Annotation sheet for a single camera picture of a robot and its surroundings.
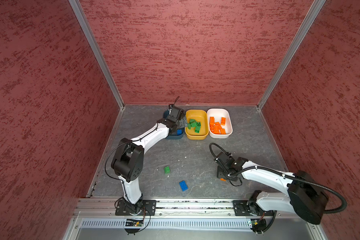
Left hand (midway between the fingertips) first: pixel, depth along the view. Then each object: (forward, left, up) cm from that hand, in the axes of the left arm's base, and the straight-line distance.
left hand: (178, 123), depth 93 cm
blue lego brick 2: (0, 0, -9) cm, 9 cm away
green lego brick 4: (+8, -14, -11) cm, 20 cm away
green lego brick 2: (+10, -10, -10) cm, 17 cm away
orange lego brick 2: (+12, -33, -12) cm, 37 cm away
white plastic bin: (+17, -29, -9) cm, 35 cm away
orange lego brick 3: (+12, -25, -11) cm, 29 cm away
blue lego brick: (-34, -4, -13) cm, 37 cm away
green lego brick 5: (+5, -14, -12) cm, 19 cm away
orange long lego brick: (+2, -32, -11) cm, 34 cm away
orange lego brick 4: (+7, -24, -12) cm, 28 cm away
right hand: (-30, -26, -13) cm, 42 cm away
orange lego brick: (-32, -24, -6) cm, 41 cm away
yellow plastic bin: (+16, -16, -10) cm, 25 cm away
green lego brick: (-26, +6, -11) cm, 29 cm away
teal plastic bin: (0, +3, -11) cm, 12 cm away
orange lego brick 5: (+4, -27, -11) cm, 30 cm away
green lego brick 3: (+7, -7, -11) cm, 15 cm away
